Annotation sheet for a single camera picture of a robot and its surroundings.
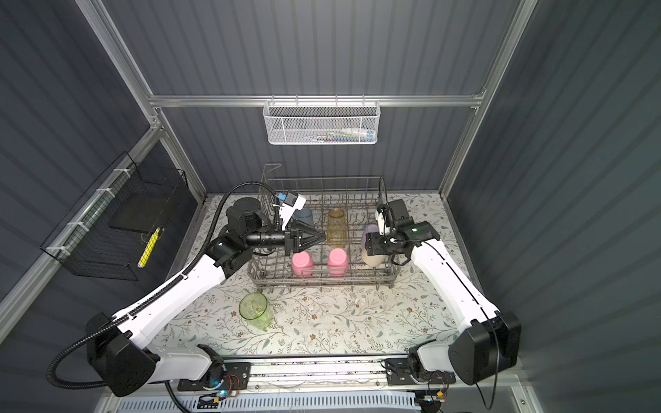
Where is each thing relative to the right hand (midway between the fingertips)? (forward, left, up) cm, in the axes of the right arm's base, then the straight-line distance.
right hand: (381, 244), depth 80 cm
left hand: (-10, +16, +16) cm, 25 cm away
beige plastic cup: (-4, +2, -4) cm, 6 cm away
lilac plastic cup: (+11, +2, -6) cm, 12 cm away
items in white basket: (+37, +11, +15) cm, 41 cm away
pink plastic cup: (-4, +25, -6) cm, 26 cm away
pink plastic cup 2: (-3, +14, -7) cm, 16 cm away
